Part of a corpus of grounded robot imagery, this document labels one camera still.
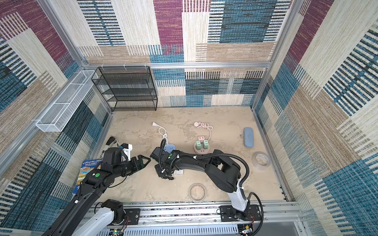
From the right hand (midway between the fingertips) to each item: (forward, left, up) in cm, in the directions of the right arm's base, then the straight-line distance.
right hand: (162, 172), depth 85 cm
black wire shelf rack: (+58, +29, +16) cm, 66 cm away
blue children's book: (+5, +44, +1) cm, 45 cm away
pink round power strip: (+13, -24, 0) cm, 27 cm away
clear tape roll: (-11, -19, -3) cm, 22 cm away
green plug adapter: (+15, -21, +4) cm, 26 cm away
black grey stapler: (+20, +35, +2) cm, 40 cm away
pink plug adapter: (+19, -23, +4) cm, 30 cm away
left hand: (+2, +7, +13) cm, 14 cm away
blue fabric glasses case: (+23, -56, -2) cm, 60 cm away
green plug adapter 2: (+15, -26, +4) cm, 30 cm away
